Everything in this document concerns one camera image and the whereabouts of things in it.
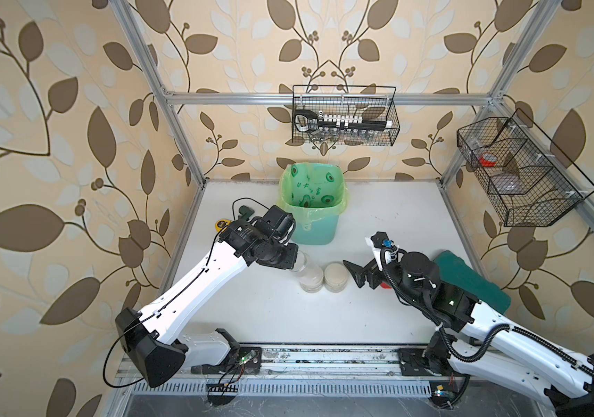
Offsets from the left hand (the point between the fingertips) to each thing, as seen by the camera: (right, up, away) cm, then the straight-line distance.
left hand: (289, 256), depth 72 cm
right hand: (+19, +2, -1) cm, 19 cm away
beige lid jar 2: (+14, -9, +10) cm, 20 cm away
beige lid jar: (+6, -7, +6) cm, 11 cm away
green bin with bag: (+8, +19, +29) cm, 36 cm away
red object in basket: (+62, +28, +10) cm, 69 cm away
